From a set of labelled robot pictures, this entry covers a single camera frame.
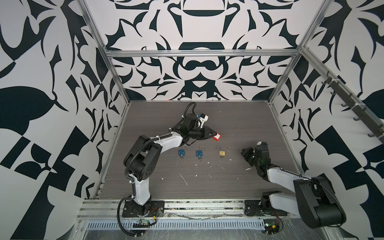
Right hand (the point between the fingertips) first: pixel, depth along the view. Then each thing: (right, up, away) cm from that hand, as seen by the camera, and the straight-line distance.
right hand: (242, 147), depth 91 cm
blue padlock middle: (-25, -3, +1) cm, 26 cm away
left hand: (-16, +10, -6) cm, 20 cm away
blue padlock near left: (-36, -3, +1) cm, 36 cm away
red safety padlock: (-16, +7, -6) cm, 19 cm away
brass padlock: (-12, -4, +3) cm, 13 cm away
